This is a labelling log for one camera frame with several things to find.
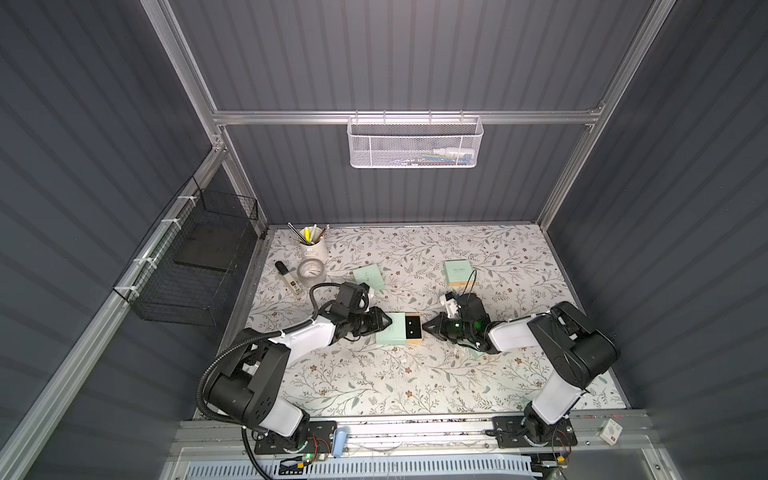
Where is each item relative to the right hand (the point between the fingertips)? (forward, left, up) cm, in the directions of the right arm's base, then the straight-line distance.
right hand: (425, 326), depth 91 cm
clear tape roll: (+21, +40, -1) cm, 45 cm away
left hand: (-2, +11, +4) cm, 11 cm away
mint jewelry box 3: (+20, -12, +1) cm, 24 cm away
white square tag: (-27, -45, -1) cm, 52 cm away
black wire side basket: (+2, +61, +27) cm, 66 cm away
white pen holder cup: (+25, +38, +10) cm, 46 cm away
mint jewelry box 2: (+18, +18, +1) cm, 26 cm away
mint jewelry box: (-1, +6, +1) cm, 7 cm away
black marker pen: (+16, +45, +2) cm, 48 cm away
